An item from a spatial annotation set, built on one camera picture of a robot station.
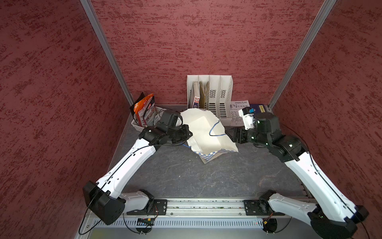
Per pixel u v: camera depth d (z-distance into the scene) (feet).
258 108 3.93
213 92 3.82
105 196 1.23
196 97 3.02
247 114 1.87
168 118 1.75
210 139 2.96
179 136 2.03
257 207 2.41
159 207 2.43
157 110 3.61
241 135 1.84
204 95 3.16
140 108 2.88
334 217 1.24
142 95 3.11
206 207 2.48
